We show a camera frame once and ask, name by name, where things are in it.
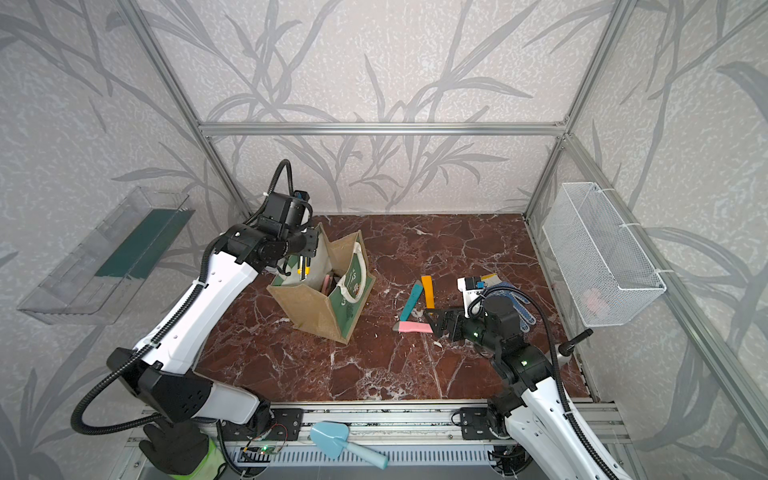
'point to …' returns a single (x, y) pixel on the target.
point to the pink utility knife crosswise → (404, 326)
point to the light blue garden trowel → (332, 436)
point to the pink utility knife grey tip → (325, 284)
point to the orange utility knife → (429, 291)
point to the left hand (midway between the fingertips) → (311, 237)
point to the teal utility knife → (411, 300)
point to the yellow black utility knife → (304, 266)
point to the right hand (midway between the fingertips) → (436, 309)
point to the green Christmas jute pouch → (338, 287)
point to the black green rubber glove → (182, 451)
